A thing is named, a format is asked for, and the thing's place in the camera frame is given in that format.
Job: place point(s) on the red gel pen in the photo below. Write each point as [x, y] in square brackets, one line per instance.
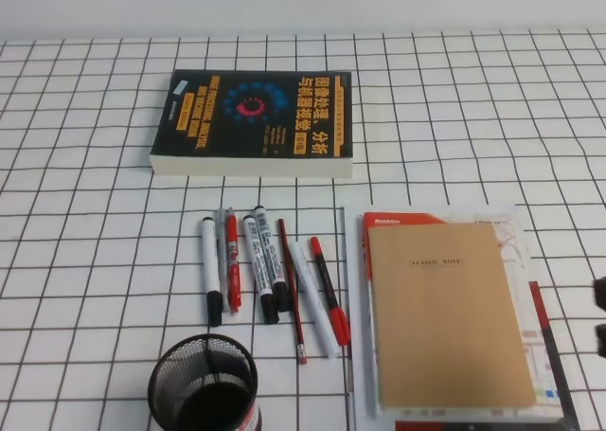
[234, 280]

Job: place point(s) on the silver grey pen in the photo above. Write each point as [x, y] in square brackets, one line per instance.
[222, 256]

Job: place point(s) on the red black book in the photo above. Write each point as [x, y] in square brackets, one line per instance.
[569, 422]

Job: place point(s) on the red and black pen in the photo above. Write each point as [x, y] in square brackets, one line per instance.
[338, 320]

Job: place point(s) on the orange cover book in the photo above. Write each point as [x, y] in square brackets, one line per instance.
[376, 218]

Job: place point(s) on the black mesh pen holder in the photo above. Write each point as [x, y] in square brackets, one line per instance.
[205, 382]

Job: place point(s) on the black thick textbook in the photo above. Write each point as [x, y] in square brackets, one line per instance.
[284, 124]

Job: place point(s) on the white marker black cap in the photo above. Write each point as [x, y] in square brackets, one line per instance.
[214, 296]

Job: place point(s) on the plain white marker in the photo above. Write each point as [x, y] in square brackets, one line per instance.
[316, 307]

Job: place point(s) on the brown kraft notebook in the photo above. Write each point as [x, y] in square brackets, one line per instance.
[447, 334]

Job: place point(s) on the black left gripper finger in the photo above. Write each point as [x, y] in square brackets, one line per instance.
[599, 289]

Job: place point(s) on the left printed black-cap marker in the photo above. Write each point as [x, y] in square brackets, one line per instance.
[256, 253]

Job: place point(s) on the printed black-cap marker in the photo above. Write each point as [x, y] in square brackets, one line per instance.
[278, 281]
[256, 253]

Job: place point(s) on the right printed black-cap marker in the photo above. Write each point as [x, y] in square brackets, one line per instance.
[278, 281]

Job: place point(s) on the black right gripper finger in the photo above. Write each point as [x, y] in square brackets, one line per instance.
[600, 331]

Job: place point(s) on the white map booklet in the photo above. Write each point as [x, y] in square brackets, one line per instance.
[366, 407]

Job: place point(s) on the dark red pencil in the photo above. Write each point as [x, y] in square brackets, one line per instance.
[301, 354]

